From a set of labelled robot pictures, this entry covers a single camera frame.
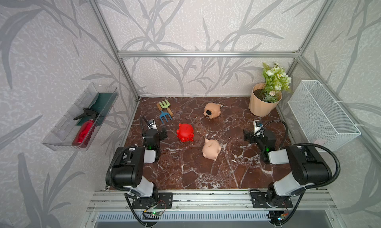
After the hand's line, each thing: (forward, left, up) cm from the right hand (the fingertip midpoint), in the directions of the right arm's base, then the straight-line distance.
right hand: (251, 127), depth 95 cm
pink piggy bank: (-15, +27, +1) cm, 31 cm away
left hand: (0, +62, +2) cm, 62 cm away
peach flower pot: (+17, -11, +9) cm, 22 cm away
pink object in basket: (-18, -25, +16) cm, 35 cm away
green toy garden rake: (+25, +60, -5) cm, 65 cm away
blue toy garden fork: (+15, +59, -5) cm, 61 cm away
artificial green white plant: (+18, -14, +23) cm, 33 cm away
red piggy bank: (-4, +42, +1) cm, 42 cm away
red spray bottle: (-21, +79, +30) cm, 87 cm away
